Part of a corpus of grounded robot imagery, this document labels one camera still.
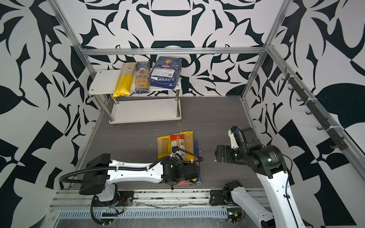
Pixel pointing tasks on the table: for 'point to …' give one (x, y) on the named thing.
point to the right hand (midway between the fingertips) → (223, 151)
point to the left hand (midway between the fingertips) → (186, 166)
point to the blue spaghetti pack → (196, 148)
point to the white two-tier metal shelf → (158, 105)
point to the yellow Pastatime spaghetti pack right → (189, 144)
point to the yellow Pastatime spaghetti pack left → (164, 148)
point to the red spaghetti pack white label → (179, 141)
